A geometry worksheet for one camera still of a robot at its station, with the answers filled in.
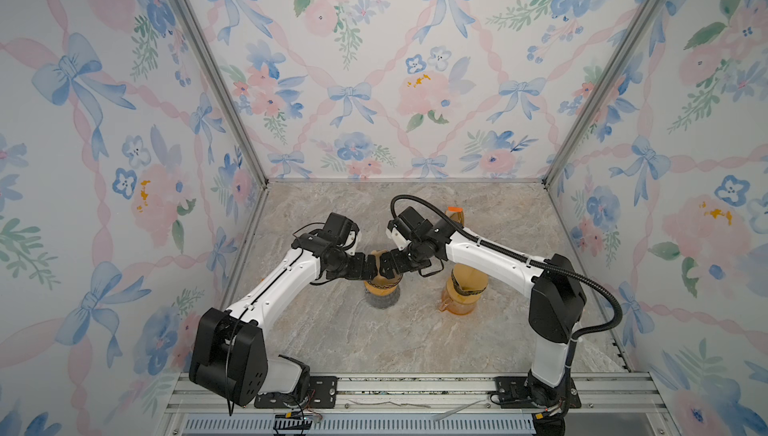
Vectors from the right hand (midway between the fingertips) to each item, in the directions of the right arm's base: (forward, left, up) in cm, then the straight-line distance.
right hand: (392, 265), depth 85 cm
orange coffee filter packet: (+20, -21, -2) cm, 30 cm away
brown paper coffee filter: (-4, -21, -1) cm, 21 cm away
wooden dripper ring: (-8, +3, 0) cm, 8 cm away
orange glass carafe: (-10, -18, -3) cm, 21 cm away
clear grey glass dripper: (-8, +5, +6) cm, 12 cm away
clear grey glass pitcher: (-8, +3, -7) cm, 11 cm away
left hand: (-2, +8, +1) cm, 8 cm away
